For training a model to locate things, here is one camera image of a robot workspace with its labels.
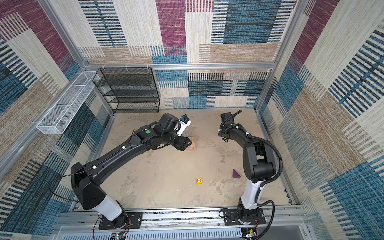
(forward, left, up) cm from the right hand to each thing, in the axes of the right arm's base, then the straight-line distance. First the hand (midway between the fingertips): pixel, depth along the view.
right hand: (226, 133), depth 98 cm
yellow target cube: (-28, +19, -6) cm, 34 cm away
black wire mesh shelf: (+34, +67, +11) cm, 76 cm away
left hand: (-14, +24, +17) cm, 33 cm away
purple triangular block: (-25, -1, -5) cm, 25 cm away
